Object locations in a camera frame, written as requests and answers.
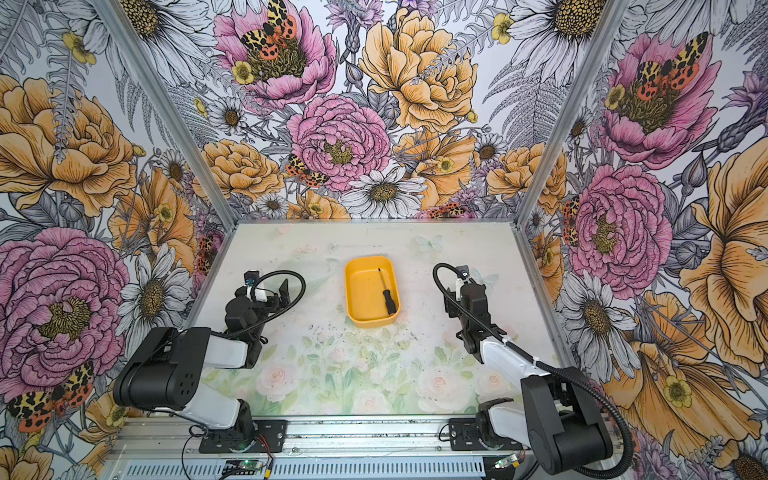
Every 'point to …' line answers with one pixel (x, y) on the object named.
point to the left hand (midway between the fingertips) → (273, 287)
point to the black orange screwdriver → (390, 305)
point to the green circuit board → (251, 465)
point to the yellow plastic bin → (364, 298)
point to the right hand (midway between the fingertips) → (461, 295)
